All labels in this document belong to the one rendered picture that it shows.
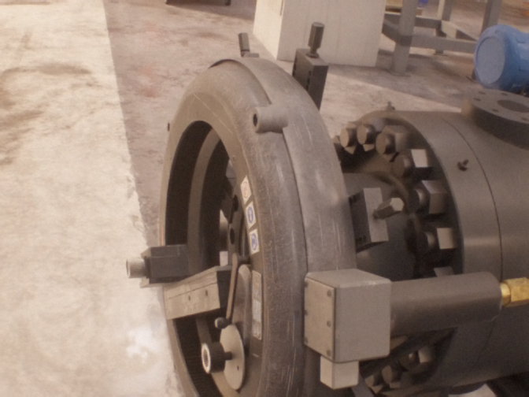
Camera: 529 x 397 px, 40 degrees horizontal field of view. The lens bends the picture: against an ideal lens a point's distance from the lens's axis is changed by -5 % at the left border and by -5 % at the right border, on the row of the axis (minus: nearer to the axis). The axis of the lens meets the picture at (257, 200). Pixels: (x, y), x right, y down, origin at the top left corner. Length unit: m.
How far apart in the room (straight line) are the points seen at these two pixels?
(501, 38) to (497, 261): 0.61
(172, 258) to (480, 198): 0.60
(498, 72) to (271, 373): 0.94
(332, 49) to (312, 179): 4.20
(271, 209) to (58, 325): 1.27
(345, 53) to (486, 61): 3.55
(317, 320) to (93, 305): 1.40
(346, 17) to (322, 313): 4.33
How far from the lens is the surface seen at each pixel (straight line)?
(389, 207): 1.01
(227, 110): 1.21
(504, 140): 1.46
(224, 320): 1.20
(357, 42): 5.30
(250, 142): 1.12
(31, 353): 2.13
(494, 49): 1.76
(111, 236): 2.69
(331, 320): 0.96
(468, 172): 1.34
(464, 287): 1.08
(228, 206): 1.58
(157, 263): 1.48
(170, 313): 1.56
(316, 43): 1.23
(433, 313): 1.04
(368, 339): 0.98
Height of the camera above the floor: 1.32
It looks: 26 degrees down
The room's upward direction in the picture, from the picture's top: 8 degrees clockwise
